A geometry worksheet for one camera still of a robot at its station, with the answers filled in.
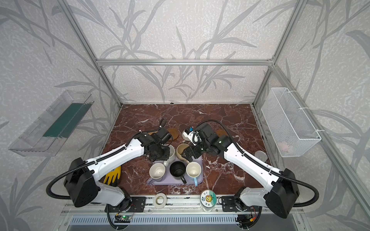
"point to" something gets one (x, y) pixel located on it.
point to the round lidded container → (208, 200)
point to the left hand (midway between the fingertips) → (168, 158)
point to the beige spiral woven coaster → (185, 138)
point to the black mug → (178, 169)
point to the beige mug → (179, 149)
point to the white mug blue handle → (193, 170)
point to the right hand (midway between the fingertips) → (187, 149)
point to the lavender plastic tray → (169, 179)
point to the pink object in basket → (283, 146)
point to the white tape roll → (157, 206)
